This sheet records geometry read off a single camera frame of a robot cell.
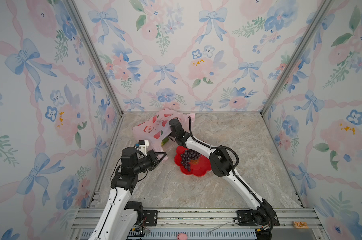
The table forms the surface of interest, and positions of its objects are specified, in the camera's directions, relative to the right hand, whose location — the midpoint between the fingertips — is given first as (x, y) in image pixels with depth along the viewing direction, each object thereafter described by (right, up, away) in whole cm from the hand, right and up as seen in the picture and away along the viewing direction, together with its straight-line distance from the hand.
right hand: (154, 121), depth 96 cm
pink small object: (+18, -53, -29) cm, 63 cm away
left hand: (+10, -16, -24) cm, 31 cm away
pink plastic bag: (+2, -4, -6) cm, 7 cm away
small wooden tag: (+75, -51, -25) cm, 94 cm away
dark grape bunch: (+22, -21, -5) cm, 31 cm away
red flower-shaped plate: (+28, -28, -4) cm, 40 cm away
